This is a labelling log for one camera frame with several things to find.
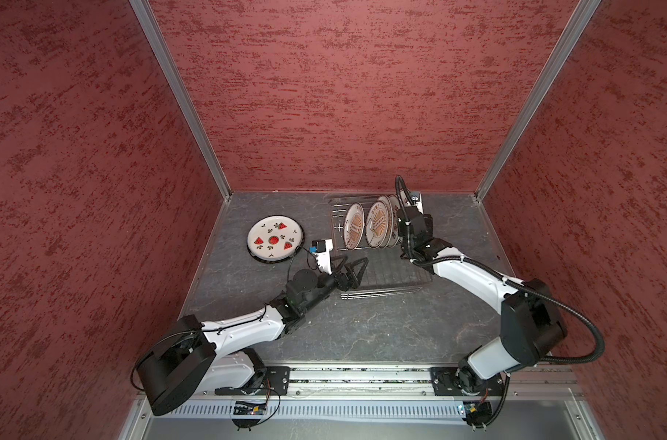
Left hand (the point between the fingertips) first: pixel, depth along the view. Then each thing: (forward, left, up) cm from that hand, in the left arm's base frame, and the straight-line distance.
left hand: (359, 263), depth 76 cm
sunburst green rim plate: (+23, -8, -12) cm, 27 cm away
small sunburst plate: (+23, 0, -13) cm, 26 cm away
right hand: (+17, -18, 0) cm, 25 cm away
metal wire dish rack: (+8, -12, -20) cm, 25 cm away
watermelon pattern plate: (+21, +31, -18) cm, 42 cm away
